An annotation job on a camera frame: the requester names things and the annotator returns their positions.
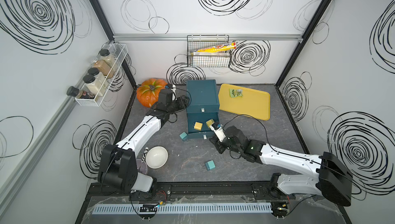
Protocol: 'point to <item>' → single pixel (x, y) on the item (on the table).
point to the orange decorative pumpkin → (148, 93)
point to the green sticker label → (235, 93)
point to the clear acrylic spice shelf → (119, 51)
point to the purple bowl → (141, 166)
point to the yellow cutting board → (245, 101)
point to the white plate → (156, 157)
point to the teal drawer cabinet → (202, 105)
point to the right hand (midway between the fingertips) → (211, 138)
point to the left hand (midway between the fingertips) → (185, 99)
